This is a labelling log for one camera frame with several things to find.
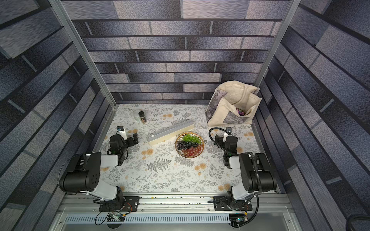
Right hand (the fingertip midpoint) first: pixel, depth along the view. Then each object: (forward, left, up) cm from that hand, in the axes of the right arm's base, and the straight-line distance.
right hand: (224, 134), depth 94 cm
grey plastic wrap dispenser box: (+2, +38, 0) cm, 38 cm away
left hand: (-1, +64, +3) cm, 64 cm away
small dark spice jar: (+13, +59, +2) cm, 61 cm away
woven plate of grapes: (-7, +24, -2) cm, 25 cm away
